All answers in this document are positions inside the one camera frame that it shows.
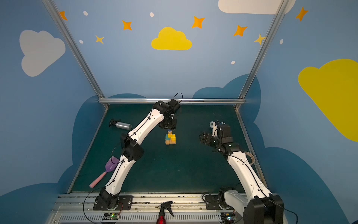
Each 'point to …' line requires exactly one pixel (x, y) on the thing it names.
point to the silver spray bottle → (120, 125)
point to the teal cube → (167, 138)
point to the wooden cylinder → (169, 133)
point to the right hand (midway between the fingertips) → (206, 135)
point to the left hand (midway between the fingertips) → (173, 128)
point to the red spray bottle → (161, 219)
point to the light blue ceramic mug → (211, 124)
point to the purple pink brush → (110, 165)
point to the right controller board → (227, 218)
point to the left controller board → (111, 216)
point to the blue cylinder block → (169, 130)
